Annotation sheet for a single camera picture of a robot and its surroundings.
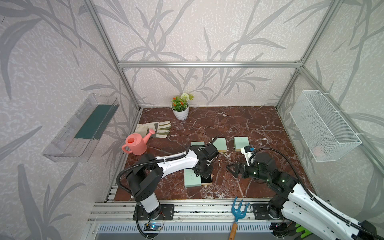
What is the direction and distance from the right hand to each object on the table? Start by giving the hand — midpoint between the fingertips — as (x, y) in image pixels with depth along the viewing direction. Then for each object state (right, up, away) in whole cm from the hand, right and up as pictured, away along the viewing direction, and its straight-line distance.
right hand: (231, 165), depth 76 cm
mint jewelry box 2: (+10, +9, +22) cm, 26 cm away
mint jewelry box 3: (-21, -9, +5) cm, 24 cm away
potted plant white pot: (-30, +33, +26) cm, 52 cm away
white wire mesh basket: (+39, +17, -12) cm, 44 cm away
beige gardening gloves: (-45, +17, +32) cm, 57 cm away
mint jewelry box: (-18, +8, +21) cm, 29 cm away
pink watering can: (-54, +9, +11) cm, 56 cm away
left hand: (-12, -8, +7) cm, 16 cm away
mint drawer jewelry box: (-3, +8, +20) cm, 22 cm away
